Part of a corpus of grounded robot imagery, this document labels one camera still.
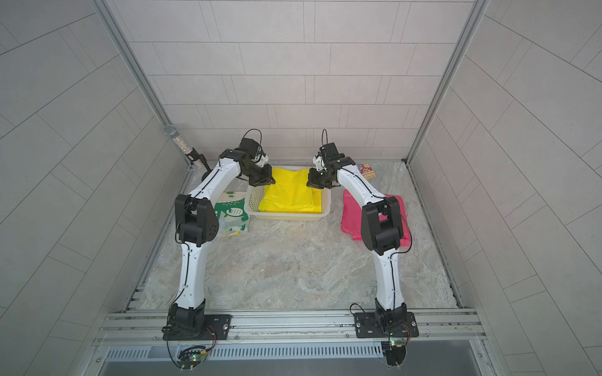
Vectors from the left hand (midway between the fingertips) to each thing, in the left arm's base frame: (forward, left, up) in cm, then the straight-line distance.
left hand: (278, 177), depth 97 cm
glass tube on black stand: (+6, +34, +3) cm, 35 cm away
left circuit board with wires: (-60, +20, -10) cm, 64 cm away
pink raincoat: (-15, -30, -8) cm, 35 cm away
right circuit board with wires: (-58, -39, -9) cm, 71 cm away
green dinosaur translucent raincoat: (-13, +19, -7) cm, 24 cm away
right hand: (-3, -13, +1) cm, 13 cm away
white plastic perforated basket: (+7, -5, -1) cm, 8 cm away
